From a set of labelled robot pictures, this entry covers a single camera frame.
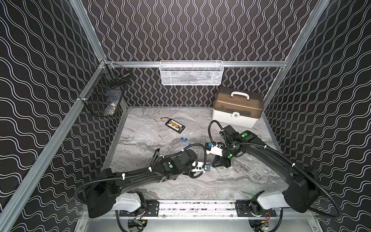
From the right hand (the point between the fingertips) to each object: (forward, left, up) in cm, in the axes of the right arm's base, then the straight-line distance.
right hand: (214, 161), depth 78 cm
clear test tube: (+21, +19, -12) cm, 31 cm away
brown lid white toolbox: (+35, -17, +7) cm, 39 cm away
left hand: (+2, +10, 0) cm, 10 cm away
